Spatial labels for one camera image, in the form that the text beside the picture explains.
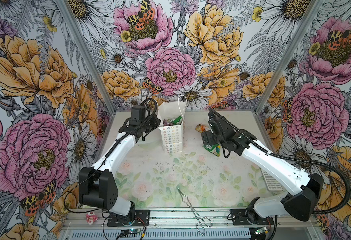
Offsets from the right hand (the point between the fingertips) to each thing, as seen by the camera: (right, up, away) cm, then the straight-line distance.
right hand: (213, 136), depth 78 cm
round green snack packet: (-19, +8, +22) cm, 30 cm away
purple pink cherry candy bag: (-25, +7, +13) cm, 29 cm away
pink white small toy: (-59, -38, -6) cm, 70 cm away
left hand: (-28, +6, +7) cm, 29 cm away
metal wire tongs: (-6, -41, -3) cm, 42 cm away
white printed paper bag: (-21, 0, +6) cm, 22 cm away
